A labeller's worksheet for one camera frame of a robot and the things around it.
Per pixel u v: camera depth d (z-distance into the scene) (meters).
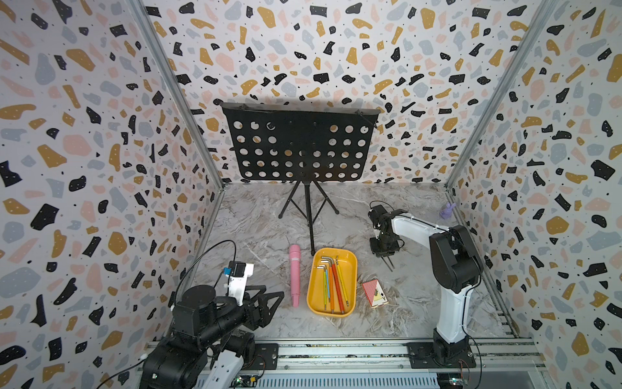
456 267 0.53
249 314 0.51
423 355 0.73
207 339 0.46
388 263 0.95
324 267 0.92
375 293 0.85
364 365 0.73
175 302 0.41
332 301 0.85
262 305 0.52
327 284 0.88
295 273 0.90
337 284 0.89
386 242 0.84
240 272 0.52
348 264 0.93
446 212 1.09
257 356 0.73
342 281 0.90
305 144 0.69
